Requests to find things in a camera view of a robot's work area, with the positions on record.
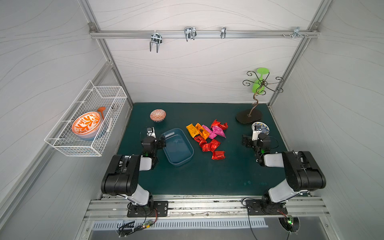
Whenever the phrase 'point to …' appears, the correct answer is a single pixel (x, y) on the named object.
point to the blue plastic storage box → (179, 145)
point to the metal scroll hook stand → (252, 116)
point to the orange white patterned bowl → (86, 125)
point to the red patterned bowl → (158, 115)
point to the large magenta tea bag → (219, 131)
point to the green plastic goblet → (258, 85)
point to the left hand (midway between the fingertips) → (155, 136)
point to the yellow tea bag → (192, 130)
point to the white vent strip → (133, 224)
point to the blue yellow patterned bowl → (264, 128)
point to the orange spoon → (101, 109)
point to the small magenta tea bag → (212, 134)
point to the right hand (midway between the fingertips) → (252, 134)
